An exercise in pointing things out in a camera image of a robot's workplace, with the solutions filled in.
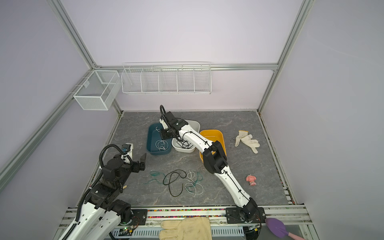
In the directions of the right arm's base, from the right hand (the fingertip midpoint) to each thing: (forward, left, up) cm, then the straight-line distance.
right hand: (162, 136), depth 95 cm
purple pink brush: (-48, -62, -10) cm, 79 cm away
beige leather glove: (-47, -19, -9) cm, 52 cm away
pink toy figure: (-24, -53, -8) cm, 59 cm away
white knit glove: (+5, -55, -8) cm, 56 cm away
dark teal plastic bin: (+7, +10, -9) cm, 15 cm away
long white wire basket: (+32, -3, +22) cm, 39 cm away
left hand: (-18, +8, +9) cm, 22 cm away
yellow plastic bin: (+5, -33, -6) cm, 34 cm away
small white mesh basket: (+24, +42, +18) cm, 52 cm away
